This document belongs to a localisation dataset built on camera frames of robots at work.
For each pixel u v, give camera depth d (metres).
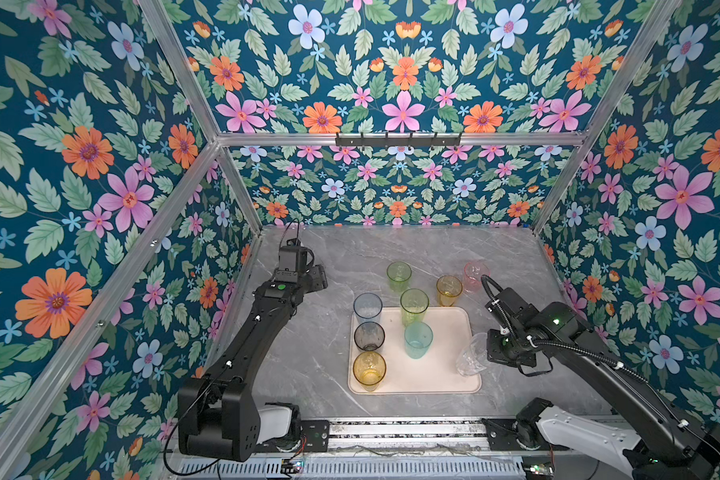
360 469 0.77
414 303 0.82
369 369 0.82
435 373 0.84
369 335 0.84
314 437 0.73
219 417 0.40
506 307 0.55
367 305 0.85
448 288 0.99
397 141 0.93
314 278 0.76
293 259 0.63
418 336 0.84
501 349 0.62
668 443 0.38
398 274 1.00
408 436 0.75
